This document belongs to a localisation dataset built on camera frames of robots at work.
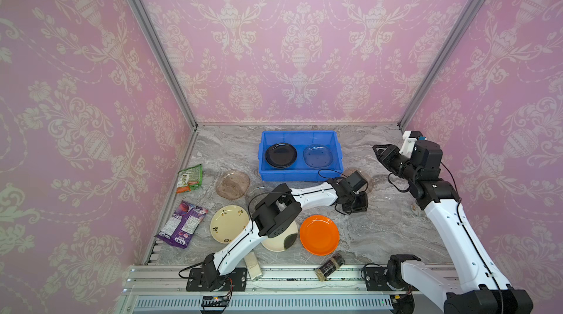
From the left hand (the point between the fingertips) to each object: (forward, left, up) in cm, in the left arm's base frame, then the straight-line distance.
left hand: (371, 211), depth 87 cm
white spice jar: (-21, +44, 0) cm, 49 cm away
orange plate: (-8, +21, -5) cm, 23 cm away
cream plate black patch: (-11, +35, -3) cm, 37 cm away
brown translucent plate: (+12, +58, -3) cm, 59 cm away
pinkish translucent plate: (+13, -3, -2) cm, 13 cm away
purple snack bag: (-7, +74, -1) cm, 74 cm away
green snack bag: (+14, +78, -2) cm, 79 cm away
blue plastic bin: (+14, +28, +6) cm, 32 cm away
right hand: (+12, +3, +26) cm, 29 cm away
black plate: (+27, +37, -1) cm, 46 cm away
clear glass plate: (+28, +19, -2) cm, 34 cm away
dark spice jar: (-18, +16, 0) cm, 25 cm away
